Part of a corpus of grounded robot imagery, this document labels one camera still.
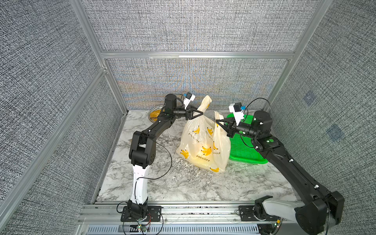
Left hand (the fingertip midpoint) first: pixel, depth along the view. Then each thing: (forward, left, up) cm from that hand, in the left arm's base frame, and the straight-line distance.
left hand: (204, 112), depth 83 cm
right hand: (-13, -4, +10) cm, 17 cm away
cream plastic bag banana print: (-14, 0, -12) cm, 18 cm away
